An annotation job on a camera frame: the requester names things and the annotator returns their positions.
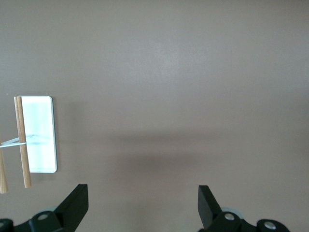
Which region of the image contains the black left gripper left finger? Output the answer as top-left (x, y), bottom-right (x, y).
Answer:
top-left (0, 184), bottom-right (89, 232)

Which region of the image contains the white rack with wooden bars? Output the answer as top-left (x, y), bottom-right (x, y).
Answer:
top-left (0, 96), bottom-right (58, 194)

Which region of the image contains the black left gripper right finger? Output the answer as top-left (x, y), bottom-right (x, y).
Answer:
top-left (197, 185), bottom-right (289, 232)

